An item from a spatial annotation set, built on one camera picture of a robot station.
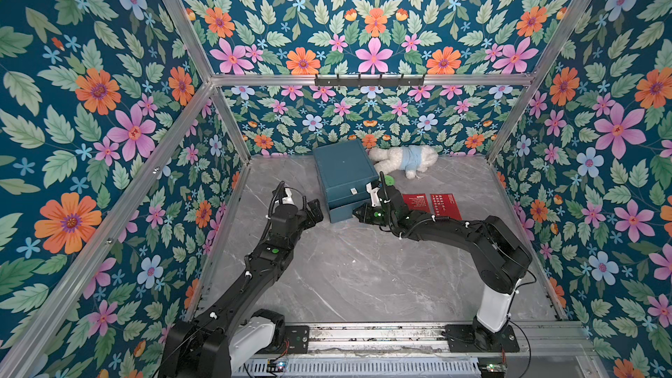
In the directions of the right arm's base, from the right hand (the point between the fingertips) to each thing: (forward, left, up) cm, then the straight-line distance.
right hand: (358, 205), depth 90 cm
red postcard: (+10, -23, -12) cm, 28 cm away
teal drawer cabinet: (+8, +5, +9) cm, 13 cm away
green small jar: (+18, -12, -7) cm, 23 cm away
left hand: (-4, +15, +7) cm, 17 cm away
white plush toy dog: (+26, -22, -3) cm, 34 cm away
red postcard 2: (+9, -35, -13) cm, 38 cm away
